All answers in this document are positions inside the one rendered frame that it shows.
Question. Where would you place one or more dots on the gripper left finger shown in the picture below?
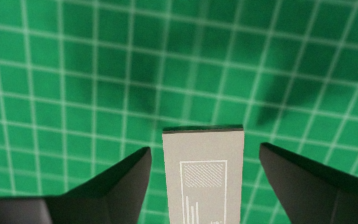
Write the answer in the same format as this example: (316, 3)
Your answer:
(114, 196)

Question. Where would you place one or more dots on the green grid cutting mat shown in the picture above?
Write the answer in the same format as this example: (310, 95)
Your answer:
(86, 83)

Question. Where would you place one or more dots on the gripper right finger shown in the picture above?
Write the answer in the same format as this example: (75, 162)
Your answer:
(309, 191)

